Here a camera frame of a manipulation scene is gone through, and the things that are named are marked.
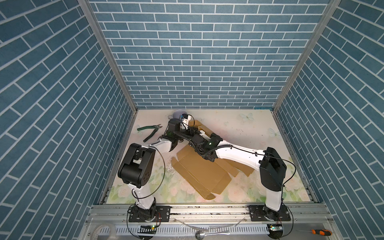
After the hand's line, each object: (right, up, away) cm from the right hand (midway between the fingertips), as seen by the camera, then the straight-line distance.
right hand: (217, 136), depth 85 cm
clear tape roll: (-58, -42, -18) cm, 74 cm away
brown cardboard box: (-5, -24, +2) cm, 25 cm away
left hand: (-11, +3, +6) cm, 13 cm away
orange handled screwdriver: (+45, -43, -17) cm, 64 cm away
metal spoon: (-10, -43, -18) cm, 48 cm away
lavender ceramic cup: (-28, +15, +33) cm, 46 cm away
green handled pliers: (-43, +4, +24) cm, 49 cm away
